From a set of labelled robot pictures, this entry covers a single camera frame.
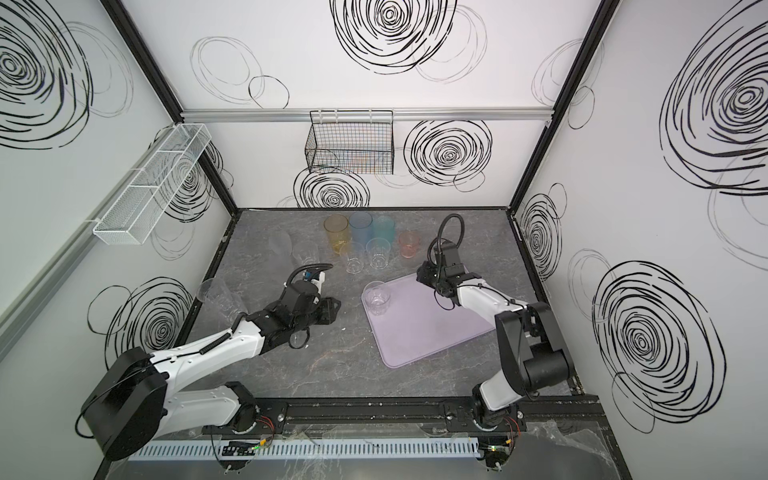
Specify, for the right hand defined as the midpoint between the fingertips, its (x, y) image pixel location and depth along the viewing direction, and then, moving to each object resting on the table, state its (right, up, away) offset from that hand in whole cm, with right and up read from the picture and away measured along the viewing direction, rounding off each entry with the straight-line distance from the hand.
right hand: (418, 272), depth 92 cm
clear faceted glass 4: (-38, +6, +10) cm, 40 cm away
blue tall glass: (-19, +13, +13) cm, 26 cm away
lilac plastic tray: (0, -15, -2) cm, 15 cm away
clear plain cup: (-64, -8, +2) cm, 65 cm away
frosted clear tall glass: (-48, +4, +12) cm, 49 cm away
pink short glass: (-2, +9, +14) cm, 17 cm away
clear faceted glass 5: (-58, -10, -1) cm, 59 cm away
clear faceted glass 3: (-13, -7, -2) cm, 15 cm away
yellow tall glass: (-26, +15, +6) cm, 31 cm away
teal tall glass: (-11, +14, +12) cm, 21 cm away
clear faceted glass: (-13, +7, +10) cm, 18 cm away
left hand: (-23, -8, -7) cm, 26 cm away
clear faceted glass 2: (-21, +5, +12) cm, 25 cm away
